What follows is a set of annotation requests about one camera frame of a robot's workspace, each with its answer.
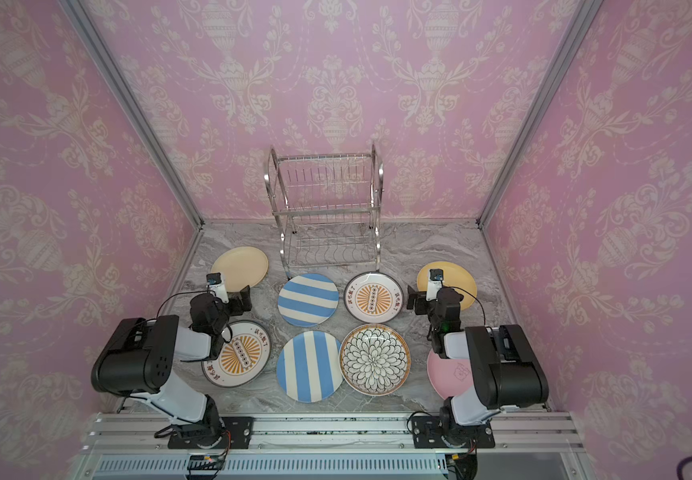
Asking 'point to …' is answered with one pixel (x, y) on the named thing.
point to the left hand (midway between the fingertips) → (235, 287)
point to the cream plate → (241, 267)
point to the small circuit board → (205, 462)
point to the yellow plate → (454, 277)
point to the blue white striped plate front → (309, 366)
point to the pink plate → (449, 377)
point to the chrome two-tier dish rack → (327, 208)
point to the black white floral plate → (375, 360)
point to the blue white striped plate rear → (308, 300)
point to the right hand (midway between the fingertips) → (427, 284)
